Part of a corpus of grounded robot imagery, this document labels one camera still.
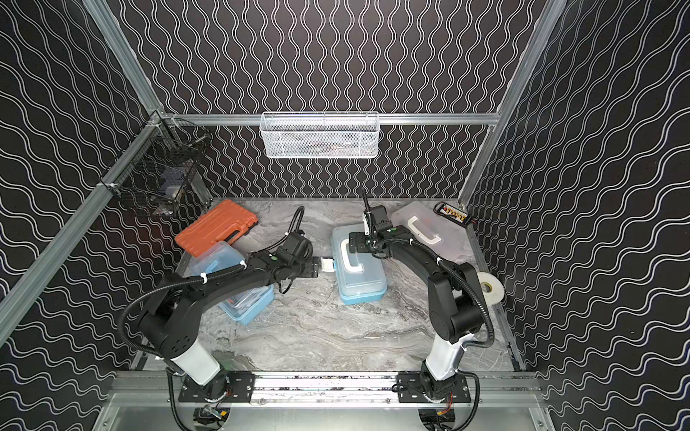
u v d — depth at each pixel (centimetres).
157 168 94
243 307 81
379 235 69
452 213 113
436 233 93
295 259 72
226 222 106
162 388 76
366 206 73
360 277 86
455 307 48
